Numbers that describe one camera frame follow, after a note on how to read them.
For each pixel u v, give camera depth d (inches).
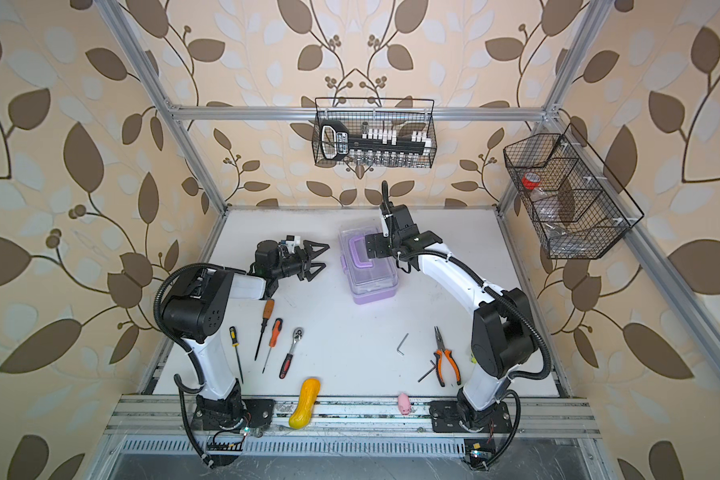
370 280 35.9
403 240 25.8
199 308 20.4
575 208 29.4
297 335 34.1
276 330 34.7
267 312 36.0
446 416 28.7
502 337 17.7
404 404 29.6
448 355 32.7
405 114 35.8
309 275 36.8
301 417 28.0
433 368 32.2
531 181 34.8
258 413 29.2
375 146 33.1
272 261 31.7
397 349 33.6
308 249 34.2
